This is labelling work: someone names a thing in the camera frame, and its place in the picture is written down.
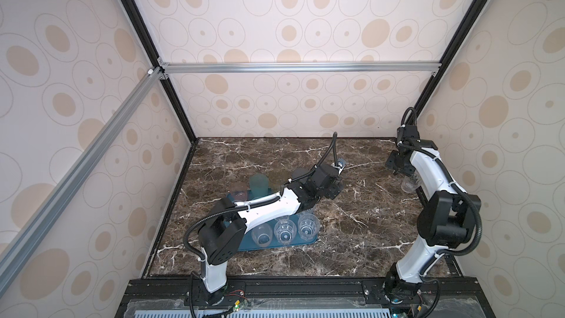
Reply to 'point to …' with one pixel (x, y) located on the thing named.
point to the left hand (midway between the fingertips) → (338, 172)
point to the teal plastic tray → (247, 243)
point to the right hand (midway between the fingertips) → (398, 164)
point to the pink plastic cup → (239, 193)
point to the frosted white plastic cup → (262, 235)
